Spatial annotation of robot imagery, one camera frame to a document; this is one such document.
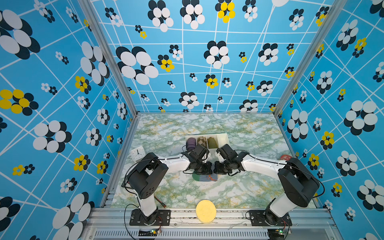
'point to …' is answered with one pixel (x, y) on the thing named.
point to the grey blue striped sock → (208, 177)
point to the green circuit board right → (276, 233)
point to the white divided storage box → (220, 139)
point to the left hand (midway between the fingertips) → (214, 173)
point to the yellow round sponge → (206, 211)
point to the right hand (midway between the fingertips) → (214, 171)
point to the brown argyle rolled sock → (202, 141)
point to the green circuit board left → (145, 233)
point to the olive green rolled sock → (212, 143)
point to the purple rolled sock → (190, 143)
